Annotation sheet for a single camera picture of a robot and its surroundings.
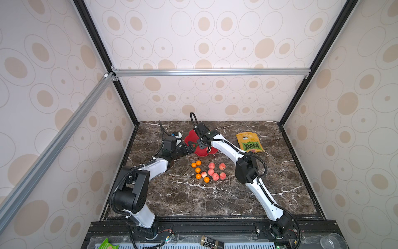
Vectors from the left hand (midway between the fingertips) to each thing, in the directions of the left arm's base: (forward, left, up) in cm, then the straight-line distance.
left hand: (196, 145), depth 90 cm
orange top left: (-7, +2, -12) cm, 13 cm away
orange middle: (-10, -1, -11) cm, 15 cm away
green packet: (-47, +39, -11) cm, 62 cm away
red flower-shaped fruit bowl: (+12, +4, -6) cm, 14 cm away
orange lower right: (-16, -6, -12) cm, 21 cm away
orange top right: (-5, -1, -12) cm, 13 cm away
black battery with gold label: (-46, -7, -10) cm, 47 cm away
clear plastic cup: (-45, -64, -11) cm, 79 cm away
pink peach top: (-7, -9, -11) cm, 16 cm away
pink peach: (-12, -9, -10) cm, 18 cm away
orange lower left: (-14, -1, -11) cm, 18 cm away
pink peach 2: (-15, -11, -10) cm, 21 cm away
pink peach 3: (-14, -16, -11) cm, 24 cm away
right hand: (+12, -9, -10) cm, 18 cm away
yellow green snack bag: (+12, -36, -11) cm, 39 cm away
